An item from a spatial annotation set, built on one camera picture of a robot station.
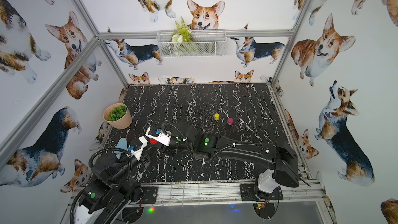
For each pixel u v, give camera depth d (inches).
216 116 39.4
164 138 21.0
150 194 29.0
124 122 36.4
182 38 32.2
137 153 21.4
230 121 38.3
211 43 36.4
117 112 35.5
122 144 35.4
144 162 22.7
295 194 29.6
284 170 15.6
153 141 21.3
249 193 28.8
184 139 18.5
